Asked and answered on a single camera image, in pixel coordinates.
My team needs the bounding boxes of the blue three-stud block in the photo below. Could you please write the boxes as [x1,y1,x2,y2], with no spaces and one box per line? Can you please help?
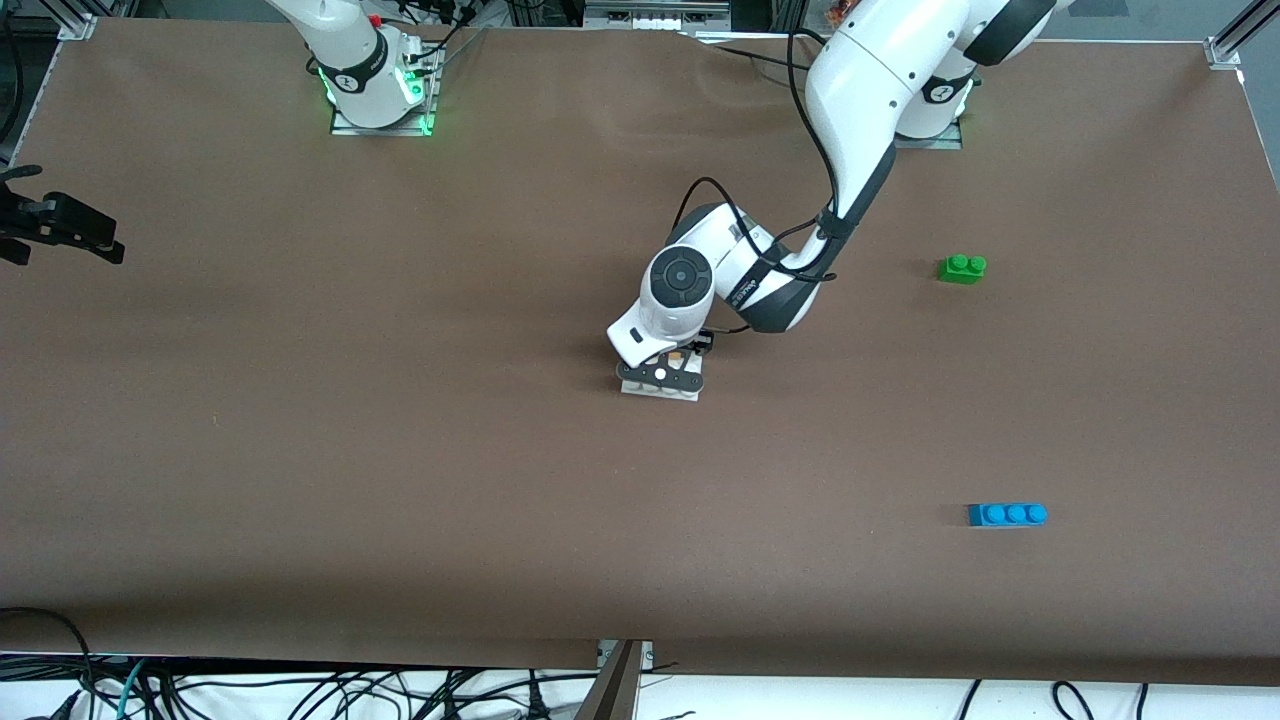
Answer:
[968,503,1049,529]

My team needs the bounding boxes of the brown table cover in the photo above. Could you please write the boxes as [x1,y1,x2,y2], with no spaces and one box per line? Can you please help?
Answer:
[0,18,1280,689]

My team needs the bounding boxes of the white power strip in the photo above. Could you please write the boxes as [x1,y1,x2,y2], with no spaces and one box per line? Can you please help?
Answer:
[583,0,733,33]

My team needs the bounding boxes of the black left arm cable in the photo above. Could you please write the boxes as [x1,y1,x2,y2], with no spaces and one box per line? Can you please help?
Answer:
[675,30,891,336]

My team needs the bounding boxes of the aluminium corner frame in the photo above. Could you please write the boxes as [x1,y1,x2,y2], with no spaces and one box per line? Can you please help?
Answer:
[55,0,136,41]

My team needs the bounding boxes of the black base power cable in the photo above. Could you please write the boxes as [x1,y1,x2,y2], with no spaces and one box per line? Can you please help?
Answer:
[690,35,831,73]

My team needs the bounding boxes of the aluminium frame profile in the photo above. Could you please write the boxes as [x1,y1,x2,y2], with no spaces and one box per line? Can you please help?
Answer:
[575,640,653,720]

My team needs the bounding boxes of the black base cable bundle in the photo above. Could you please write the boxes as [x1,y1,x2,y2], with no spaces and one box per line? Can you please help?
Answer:
[395,0,491,76]

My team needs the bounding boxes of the black looped cable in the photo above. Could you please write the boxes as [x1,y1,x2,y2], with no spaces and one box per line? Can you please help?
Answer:
[0,607,96,720]

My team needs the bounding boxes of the tangled black cables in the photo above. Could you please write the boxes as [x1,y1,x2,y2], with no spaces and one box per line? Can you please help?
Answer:
[150,665,601,720]

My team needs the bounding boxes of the teal cable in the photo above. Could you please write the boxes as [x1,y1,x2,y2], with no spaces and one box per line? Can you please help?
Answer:
[112,658,151,720]

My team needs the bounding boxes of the aluminium corner post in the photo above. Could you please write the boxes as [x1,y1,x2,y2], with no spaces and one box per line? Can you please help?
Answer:
[1205,0,1253,71]

